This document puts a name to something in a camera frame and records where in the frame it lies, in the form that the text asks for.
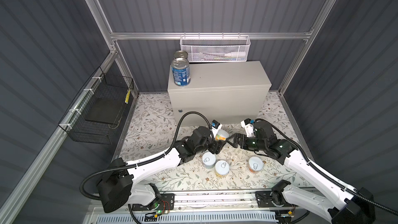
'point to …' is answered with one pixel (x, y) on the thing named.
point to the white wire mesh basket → (216, 48)
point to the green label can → (209, 159)
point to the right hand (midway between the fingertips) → (233, 142)
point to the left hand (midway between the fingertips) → (221, 138)
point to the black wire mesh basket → (93, 116)
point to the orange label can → (255, 164)
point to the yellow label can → (222, 168)
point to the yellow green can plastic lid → (222, 134)
